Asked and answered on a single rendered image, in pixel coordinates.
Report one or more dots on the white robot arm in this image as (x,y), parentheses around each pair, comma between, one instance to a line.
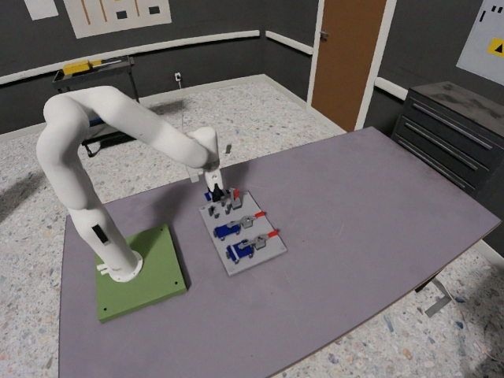
(57,152)

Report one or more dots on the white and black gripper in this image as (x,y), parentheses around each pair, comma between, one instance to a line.
(213,179)

